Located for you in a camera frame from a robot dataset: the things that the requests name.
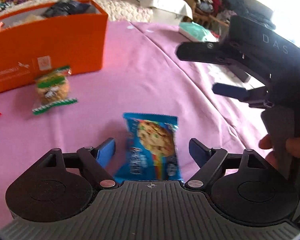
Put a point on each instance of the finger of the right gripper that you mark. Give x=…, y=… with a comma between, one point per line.
x=208, y=52
x=255, y=98

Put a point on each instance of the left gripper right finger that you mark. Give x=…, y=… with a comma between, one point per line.
x=243, y=187

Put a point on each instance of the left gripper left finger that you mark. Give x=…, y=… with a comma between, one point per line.
x=61, y=185

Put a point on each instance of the blue cookie snack packet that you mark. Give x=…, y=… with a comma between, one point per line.
x=150, y=148

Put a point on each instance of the dark blue snack packet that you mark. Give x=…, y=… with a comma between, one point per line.
x=65, y=8

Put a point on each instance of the person's right hand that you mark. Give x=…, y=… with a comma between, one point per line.
x=292, y=145

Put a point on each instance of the dark rectangular speaker box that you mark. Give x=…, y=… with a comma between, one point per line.
x=239, y=73

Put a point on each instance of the teal tissue pack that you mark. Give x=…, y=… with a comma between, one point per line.
x=196, y=33

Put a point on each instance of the pink flowered tablecloth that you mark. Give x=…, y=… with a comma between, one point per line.
x=140, y=74

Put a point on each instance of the green white wrapped snack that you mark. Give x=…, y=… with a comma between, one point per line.
x=53, y=90

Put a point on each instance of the orange cardboard box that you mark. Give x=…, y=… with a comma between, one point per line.
x=33, y=49

